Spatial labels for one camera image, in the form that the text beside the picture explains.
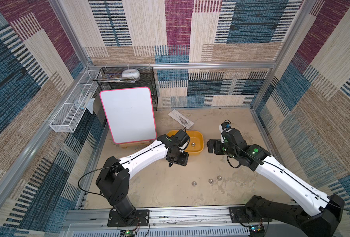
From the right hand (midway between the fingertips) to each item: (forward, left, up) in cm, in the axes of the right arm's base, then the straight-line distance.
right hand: (214, 141), depth 77 cm
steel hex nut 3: (-13, +1, -21) cm, 25 cm away
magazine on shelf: (+38, +56, +14) cm, 70 cm away
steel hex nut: (+11, +9, -20) cm, 24 cm away
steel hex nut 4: (-11, -4, -21) cm, 24 cm away
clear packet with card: (+32, +16, -19) cm, 40 cm away
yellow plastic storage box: (+12, +7, -19) cm, 23 cm away
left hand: (-5, +16, -11) cm, 20 cm away
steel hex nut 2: (-14, +10, -22) cm, 28 cm away
